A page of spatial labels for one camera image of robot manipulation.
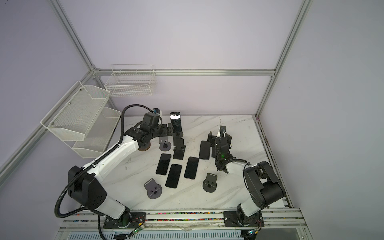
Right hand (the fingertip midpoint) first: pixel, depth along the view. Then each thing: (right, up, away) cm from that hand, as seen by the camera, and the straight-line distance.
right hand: (217, 132), depth 90 cm
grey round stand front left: (-35, -31, -12) cm, 48 cm away
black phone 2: (-1, -14, +8) cm, 16 cm away
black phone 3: (-16, -22, +2) cm, 27 cm away
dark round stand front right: (-5, -29, -10) cm, 31 cm away
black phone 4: (-27, -27, -1) cm, 38 cm away
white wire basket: (-58, +33, +6) cm, 67 cm away
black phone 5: (-27, +8, +11) cm, 30 cm away
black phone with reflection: (-34, -20, +3) cm, 39 cm away
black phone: (-7, -13, +11) cm, 18 cm away
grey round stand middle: (-35, -10, +12) cm, 38 cm away
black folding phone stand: (-25, -13, +11) cm, 30 cm away
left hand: (-31, +2, -7) cm, 31 cm away
